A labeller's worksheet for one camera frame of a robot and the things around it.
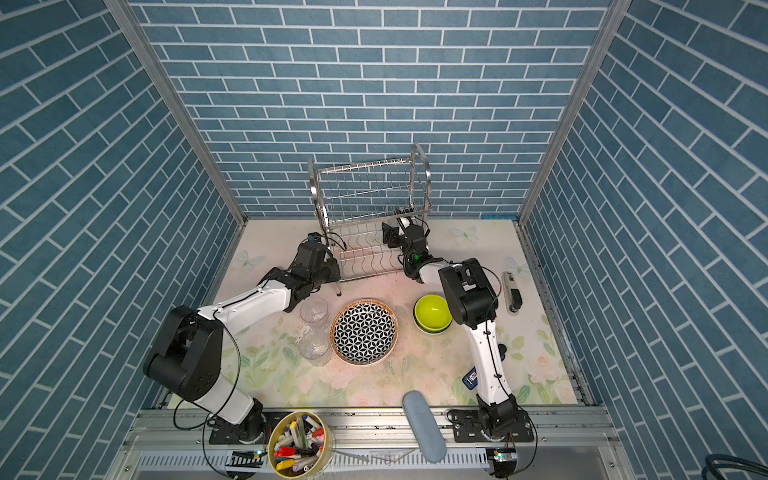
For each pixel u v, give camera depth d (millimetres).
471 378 789
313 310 889
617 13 708
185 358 449
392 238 946
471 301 609
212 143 985
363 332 887
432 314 868
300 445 644
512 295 939
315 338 892
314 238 824
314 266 716
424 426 725
